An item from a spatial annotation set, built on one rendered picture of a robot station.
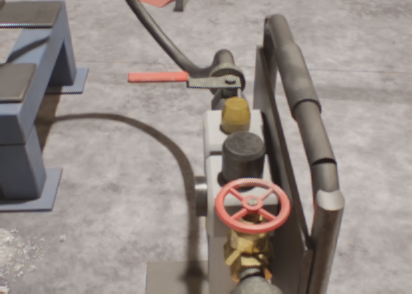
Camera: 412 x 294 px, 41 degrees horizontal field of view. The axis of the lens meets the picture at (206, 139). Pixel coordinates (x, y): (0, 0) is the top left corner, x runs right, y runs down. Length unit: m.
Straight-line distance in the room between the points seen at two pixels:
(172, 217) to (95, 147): 0.32
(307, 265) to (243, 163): 0.13
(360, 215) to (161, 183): 0.46
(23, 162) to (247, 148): 0.73
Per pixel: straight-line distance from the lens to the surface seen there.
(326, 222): 0.48
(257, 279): 0.54
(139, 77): 0.75
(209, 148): 0.66
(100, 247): 1.18
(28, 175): 1.25
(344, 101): 1.62
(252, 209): 0.52
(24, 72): 1.26
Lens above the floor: 0.87
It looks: 38 degrees down
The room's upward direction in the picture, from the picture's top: straight up
